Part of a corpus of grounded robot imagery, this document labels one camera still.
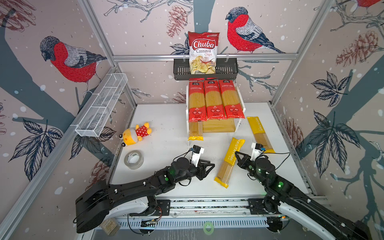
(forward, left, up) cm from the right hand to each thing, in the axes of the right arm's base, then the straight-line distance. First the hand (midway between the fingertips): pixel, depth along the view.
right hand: (233, 155), depth 77 cm
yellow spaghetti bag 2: (-8, +4, -7) cm, 11 cm away
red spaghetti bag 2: (+14, +10, +22) cm, 28 cm away
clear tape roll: (+1, +59, -12) cm, 60 cm away
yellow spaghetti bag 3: (+23, -23, -14) cm, 35 cm away
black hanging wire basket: (+50, +2, +21) cm, 54 cm away
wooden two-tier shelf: (+17, +5, +3) cm, 18 cm away
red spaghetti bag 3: (+15, +1, +22) cm, 26 cm away
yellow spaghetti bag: (+12, +20, +5) cm, 24 cm away
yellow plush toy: (+14, +64, -6) cm, 66 cm away
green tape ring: (-31, +14, -14) cm, 37 cm away
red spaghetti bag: (+16, +19, +22) cm, 33 cm away
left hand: (-8, +11, +4) cm, 14 cm away
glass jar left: (-32, +57, -8) cm, 66 cm away
